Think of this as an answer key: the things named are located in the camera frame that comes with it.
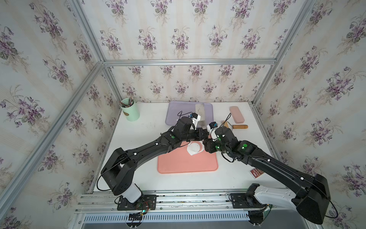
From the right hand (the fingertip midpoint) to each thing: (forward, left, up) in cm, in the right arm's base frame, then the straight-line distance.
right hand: (206, 142), depth 77 cm
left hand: (+2, -2, +4) cm, 5 cm away
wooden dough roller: (+22, -28, -15) cm, 38 cm away
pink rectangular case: (+34, -29, -16) cm, 48 cm away
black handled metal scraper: (+14, +3, +11) cm, 18 cm away
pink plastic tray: (-4, +15, -17) cm, 23 cm away
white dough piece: (+5, +5, -16) cm, 18 cm away
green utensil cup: (+27, +51, -3) cm, 58 cm away
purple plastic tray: (+39, +21, -18) cm, 48 cm away
